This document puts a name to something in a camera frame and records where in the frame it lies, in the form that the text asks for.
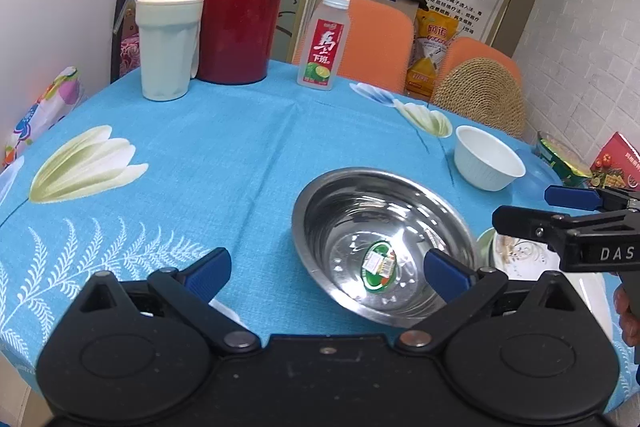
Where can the white ribbed bowl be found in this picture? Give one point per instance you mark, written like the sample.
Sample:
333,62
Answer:
485,161

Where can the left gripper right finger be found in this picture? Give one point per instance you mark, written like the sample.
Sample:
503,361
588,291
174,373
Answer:
468,295

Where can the red cracker box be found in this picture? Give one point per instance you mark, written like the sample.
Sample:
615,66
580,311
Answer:
617,165

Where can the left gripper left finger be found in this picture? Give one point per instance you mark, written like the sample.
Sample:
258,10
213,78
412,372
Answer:
188,293

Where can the woven straw cushion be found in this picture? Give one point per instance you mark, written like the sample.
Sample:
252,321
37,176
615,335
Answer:
484,91

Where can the orange chair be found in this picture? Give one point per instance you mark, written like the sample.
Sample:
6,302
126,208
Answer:
464,49
378,46

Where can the white travel mug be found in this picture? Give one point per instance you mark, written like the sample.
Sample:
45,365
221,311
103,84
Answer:
169,44

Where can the stainless steel bowl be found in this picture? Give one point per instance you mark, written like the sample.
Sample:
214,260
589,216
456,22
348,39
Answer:
362,235

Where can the orange chair left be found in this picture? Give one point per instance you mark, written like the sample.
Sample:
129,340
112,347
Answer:
378,46

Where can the clear juice bottle red label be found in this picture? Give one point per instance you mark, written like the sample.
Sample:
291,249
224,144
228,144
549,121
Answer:
324,42

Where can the yellow snack bag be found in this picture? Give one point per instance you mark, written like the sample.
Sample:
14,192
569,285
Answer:
433,33

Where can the blue floral tablecloth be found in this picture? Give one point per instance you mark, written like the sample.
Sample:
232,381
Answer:
222,167

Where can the orange chair right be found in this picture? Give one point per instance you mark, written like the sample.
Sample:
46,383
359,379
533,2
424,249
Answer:
464,49

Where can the colourful floral cloth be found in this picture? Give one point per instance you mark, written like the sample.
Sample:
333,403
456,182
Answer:
60,98

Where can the green instant noodle bowl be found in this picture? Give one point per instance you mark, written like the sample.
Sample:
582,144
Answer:
563,160

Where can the right hand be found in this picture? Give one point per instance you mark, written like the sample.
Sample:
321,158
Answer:
629,323

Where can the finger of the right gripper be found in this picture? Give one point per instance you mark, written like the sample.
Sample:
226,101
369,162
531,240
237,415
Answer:
550,228
592,199

